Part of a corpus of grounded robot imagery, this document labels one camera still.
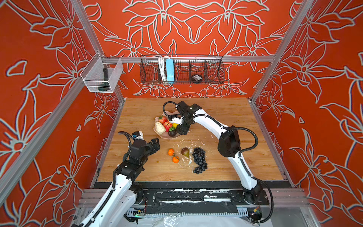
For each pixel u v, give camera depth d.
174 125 0.96
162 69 0.90
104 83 0.81
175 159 0.84
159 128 0.91
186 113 0.70
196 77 0.96
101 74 0.92
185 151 0.86
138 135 0.69
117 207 0.54
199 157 0.83
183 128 0.83
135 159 0.58
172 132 0.92
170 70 0.90
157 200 0.73
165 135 0.96
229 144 0.59
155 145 0.71
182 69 0.97
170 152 0.88
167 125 0.95
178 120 0.84
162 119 0.98
